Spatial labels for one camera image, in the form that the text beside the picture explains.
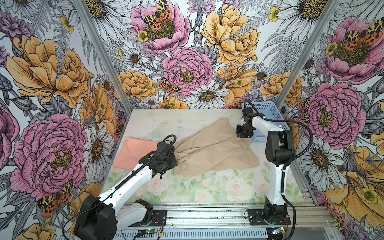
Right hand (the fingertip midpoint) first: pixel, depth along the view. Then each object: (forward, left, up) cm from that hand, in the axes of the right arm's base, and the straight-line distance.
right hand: (239, 138), depth 102 cm
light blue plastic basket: (+29, -30, -2) cm, 42 cm away
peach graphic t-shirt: (-4, +72, -5) cm, 72 cm away
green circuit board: (-49, +51, -2) cm, 71 cm away
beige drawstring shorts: (-8, +17, +2) cm, 19 cm away
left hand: (-21, +42, +5) cm, 47 cm away
